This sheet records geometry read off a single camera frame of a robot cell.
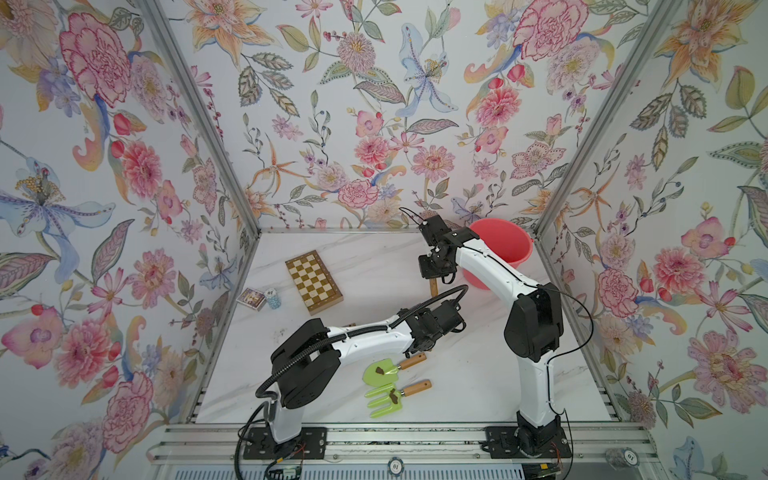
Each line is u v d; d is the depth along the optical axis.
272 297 0.95
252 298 1.00
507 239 0.98
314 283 1.03
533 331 0.54
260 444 0.73
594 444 0.76
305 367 0.46
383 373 0.86
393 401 0.80
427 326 0.65
